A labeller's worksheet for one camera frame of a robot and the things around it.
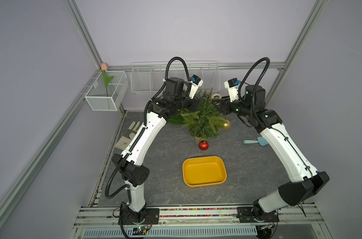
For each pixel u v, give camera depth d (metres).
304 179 0.40
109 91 0.90
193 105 0.62
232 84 0.58
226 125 0.85
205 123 0.79
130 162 0.45
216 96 0.69
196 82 0.59
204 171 0.88
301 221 0.74
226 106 0.60
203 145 0.79
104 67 0.89
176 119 1.12
